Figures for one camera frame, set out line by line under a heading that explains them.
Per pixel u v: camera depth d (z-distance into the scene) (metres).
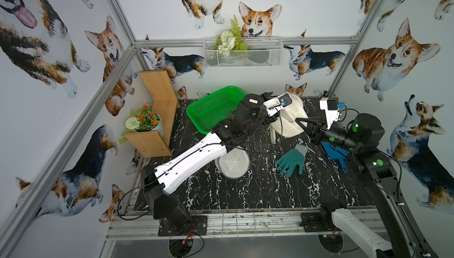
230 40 0.78
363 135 0.46
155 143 0.84
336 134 0.53
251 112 0.47
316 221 0.75
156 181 0.41
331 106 0.52
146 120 0.83
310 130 0.56
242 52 0.84
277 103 0.53
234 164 0.84
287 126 0.63
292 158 0.92
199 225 0.73
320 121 0.54
